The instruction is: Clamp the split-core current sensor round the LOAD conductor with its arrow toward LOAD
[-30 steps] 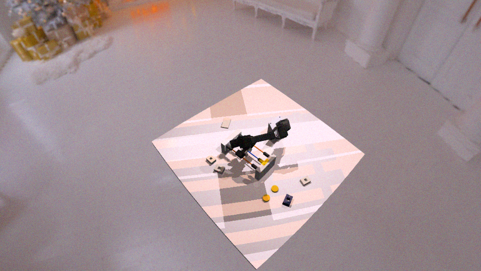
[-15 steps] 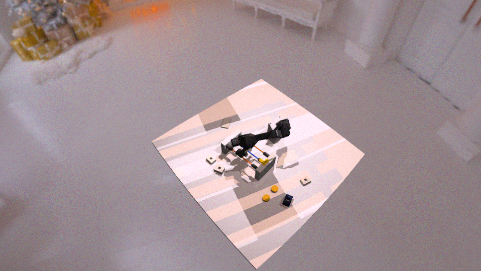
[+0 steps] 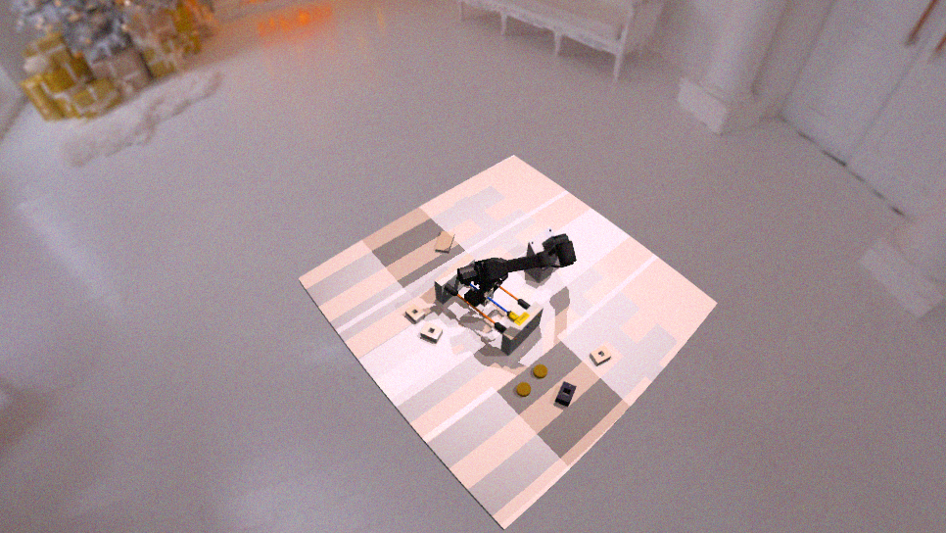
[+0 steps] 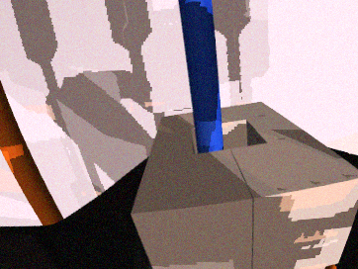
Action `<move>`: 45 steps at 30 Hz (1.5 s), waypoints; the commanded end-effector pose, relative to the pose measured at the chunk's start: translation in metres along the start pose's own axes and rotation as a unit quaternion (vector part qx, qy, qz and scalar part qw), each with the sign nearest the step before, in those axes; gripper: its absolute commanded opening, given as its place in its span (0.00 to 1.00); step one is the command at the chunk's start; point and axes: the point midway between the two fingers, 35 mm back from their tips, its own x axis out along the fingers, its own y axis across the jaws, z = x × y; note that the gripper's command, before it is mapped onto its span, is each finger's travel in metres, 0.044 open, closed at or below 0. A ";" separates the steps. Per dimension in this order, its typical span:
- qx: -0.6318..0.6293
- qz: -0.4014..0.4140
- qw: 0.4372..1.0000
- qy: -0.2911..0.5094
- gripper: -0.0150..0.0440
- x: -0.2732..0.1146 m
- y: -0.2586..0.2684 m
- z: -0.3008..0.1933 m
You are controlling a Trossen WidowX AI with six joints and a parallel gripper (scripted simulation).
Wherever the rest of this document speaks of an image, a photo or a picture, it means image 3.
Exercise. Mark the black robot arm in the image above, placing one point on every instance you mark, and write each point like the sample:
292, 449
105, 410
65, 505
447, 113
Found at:
493, 269

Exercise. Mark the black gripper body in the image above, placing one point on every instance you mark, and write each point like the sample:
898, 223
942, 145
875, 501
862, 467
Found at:
475, 298

